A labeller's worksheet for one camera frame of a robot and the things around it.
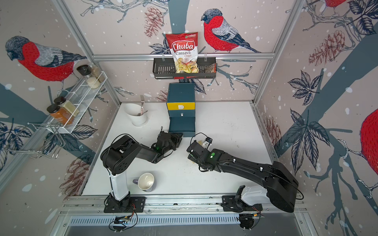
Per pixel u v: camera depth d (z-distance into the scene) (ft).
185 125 3.31
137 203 2.39
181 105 3.03
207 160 1.92
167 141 2.52
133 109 3.37
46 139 2.16
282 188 1.34
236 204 2.12
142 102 3.40
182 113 3.23
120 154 1.75
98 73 2.83
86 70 2.56
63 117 2.12
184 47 2.67
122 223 2.32
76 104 2.33
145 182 2.56
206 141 2.44
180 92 3.20
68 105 2.24
